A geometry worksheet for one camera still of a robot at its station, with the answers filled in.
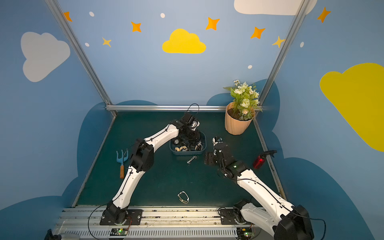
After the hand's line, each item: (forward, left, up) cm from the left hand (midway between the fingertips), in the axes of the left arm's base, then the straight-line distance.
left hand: (203, 137), depth 97 cm
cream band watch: (-3, +3, -4) cm, 6 cm away
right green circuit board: (-50, -20, -8) cm, 55 cm away
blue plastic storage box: (-2, 0, 0) cm, 2 cm away
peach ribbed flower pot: (+8, -20, +4) cm, 22 cm away
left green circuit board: (-51, +41, -8) cm, 67 cm away
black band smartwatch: (0, +18, -6) cm, 19 cm away
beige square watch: (-6, +12, -3) cm, 14 cm away
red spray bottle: (-16, -33, 0) cm, 36 cm away
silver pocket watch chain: (-11, +6, -8) cm, 15 cm away
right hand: (-14, -5, +7) cm, 16 cm away
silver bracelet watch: (-36, +12, -8) cm, 39 cm away
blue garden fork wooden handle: (-14, +52, -8) cm, 55 cm away
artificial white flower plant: (+14, -24, +22) cm, 36 cm away
